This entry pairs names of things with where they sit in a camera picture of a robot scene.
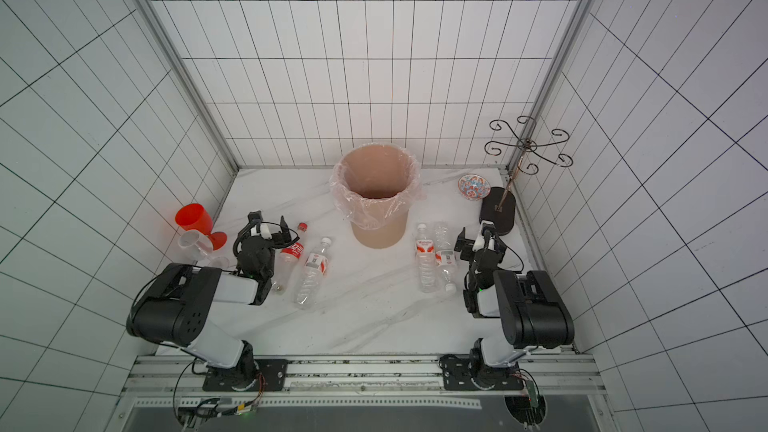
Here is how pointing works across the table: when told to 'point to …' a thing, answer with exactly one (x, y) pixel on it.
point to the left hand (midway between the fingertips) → (268, 222)
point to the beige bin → (389, 236)
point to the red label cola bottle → (288, 263)
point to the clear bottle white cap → (316, 264)
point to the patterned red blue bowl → (474, 187)
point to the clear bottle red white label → (425, 248)
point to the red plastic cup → (195, 217)
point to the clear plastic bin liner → (376, 183)
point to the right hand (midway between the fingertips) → (486, 229)
